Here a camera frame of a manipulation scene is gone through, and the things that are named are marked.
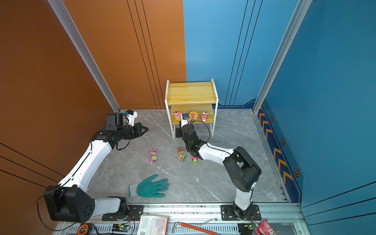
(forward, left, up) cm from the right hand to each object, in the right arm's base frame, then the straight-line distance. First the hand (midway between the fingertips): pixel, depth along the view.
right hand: (178, 122), depth 87 cm
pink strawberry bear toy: (+4, -16, 0) cm, 16 cm away
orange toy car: (-9, 0, -17) cm, 20 cm away
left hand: (-7, +16, +4) cm, 18 cm away
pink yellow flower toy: (+4, -9, +1) cm, 10 cm away
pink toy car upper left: (-10, +18, -18) cm, 27 cm away
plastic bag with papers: (-49, +11, -16) cm, 53 cm away
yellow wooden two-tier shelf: (+6, -12, +13) cm, 19 cm away
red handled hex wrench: (-50, -8, -20) cm, 54 cm away
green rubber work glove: (-32, +17, -18) cm, 41 cm away
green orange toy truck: (-14, -2, -17) cm, 22 cm away
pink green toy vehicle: (-17, -10, -17) cm, 26 cm away
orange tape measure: (-51, +42, -16) cm, 68 cm away
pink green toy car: (-16, +16, -16) cm, 28 cm away
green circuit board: (-50, +27, -21) cm, 60 cm away
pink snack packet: (-50, -42, -19) cm, 69 cm away
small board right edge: (-50, -34, -22) cm, 64 cm away
